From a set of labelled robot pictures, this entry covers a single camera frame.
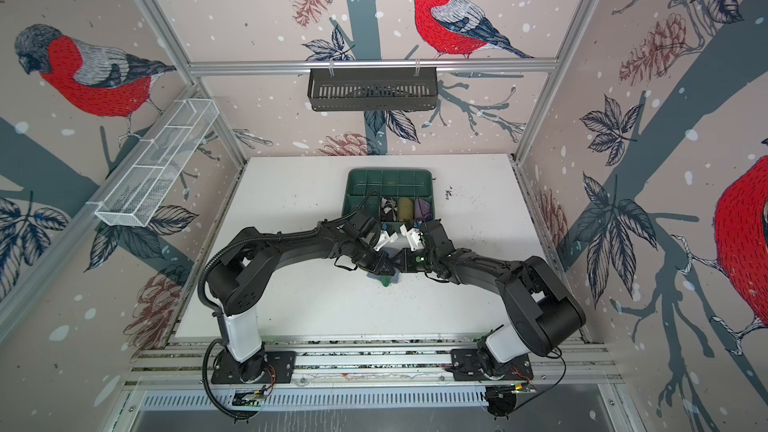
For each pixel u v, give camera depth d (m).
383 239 0.83
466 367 0.73
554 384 0.70
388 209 0.96
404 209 0.98
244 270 0.49
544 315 0.44
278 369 0.73
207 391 0.68
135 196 0.71
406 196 1.01
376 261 0.79
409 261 0.78
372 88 1.07
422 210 0.98
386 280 0.85
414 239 0.82
